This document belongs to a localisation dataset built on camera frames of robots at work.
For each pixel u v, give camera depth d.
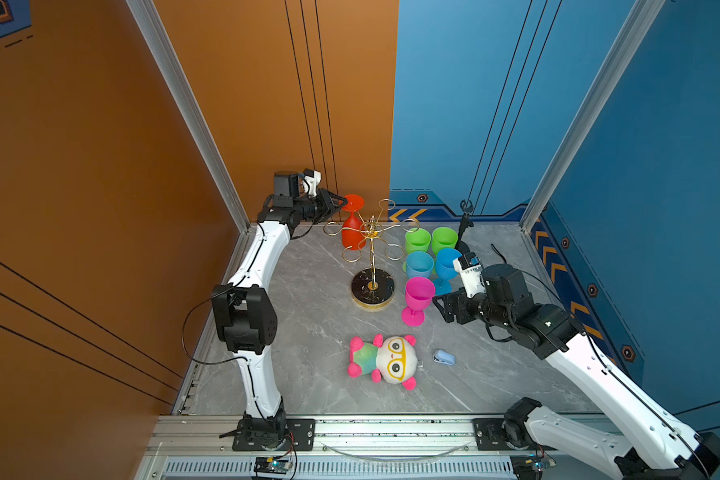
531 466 0.70
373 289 0.99
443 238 1.00
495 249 1.12
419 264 0.94
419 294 0.82
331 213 0.78
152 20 0.70
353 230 0.79
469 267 0.61
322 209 0.77
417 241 0.99
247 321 0.52
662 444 0.38
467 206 0.99
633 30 0.72
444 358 0.85
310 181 0.80
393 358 0.79
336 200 0.83
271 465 0.71
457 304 0.62
